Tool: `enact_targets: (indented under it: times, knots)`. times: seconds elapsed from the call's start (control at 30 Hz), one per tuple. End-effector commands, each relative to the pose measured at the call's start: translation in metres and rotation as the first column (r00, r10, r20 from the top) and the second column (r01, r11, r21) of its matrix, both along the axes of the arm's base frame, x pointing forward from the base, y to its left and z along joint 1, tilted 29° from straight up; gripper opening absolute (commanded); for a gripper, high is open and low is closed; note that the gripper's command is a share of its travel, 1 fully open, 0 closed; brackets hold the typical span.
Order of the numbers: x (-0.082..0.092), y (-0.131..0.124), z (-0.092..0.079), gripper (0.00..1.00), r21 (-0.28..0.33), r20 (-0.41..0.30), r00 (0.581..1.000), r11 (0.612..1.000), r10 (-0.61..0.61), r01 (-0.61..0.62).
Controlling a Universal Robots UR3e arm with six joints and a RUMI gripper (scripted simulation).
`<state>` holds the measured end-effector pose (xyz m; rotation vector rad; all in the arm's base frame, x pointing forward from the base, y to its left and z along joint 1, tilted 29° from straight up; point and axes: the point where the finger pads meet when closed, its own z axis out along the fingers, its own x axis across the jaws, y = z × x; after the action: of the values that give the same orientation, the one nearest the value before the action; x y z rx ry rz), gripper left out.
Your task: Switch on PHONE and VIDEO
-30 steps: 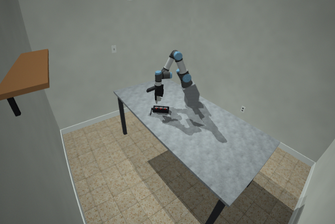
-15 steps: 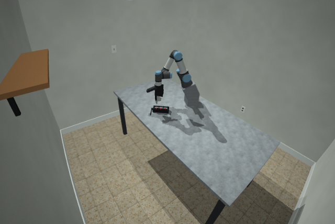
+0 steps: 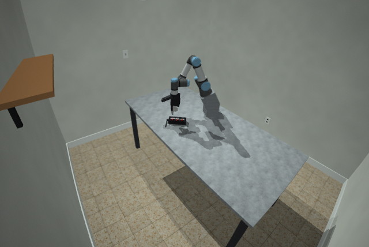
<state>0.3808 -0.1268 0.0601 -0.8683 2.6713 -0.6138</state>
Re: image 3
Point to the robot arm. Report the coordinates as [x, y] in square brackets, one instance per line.
[200, 79]

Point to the black power strip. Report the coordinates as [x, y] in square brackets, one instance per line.
[177, 120]

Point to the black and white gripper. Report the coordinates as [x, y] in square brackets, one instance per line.
[175, 102]

